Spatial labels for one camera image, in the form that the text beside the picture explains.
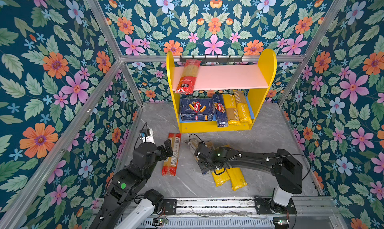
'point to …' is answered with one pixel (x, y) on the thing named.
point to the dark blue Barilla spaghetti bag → (220, 110)
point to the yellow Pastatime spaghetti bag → (242, 106)
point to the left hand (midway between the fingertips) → (164, 139)
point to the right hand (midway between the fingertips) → (201, 164)
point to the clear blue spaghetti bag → (192, 144)
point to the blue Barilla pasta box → (196, 109)
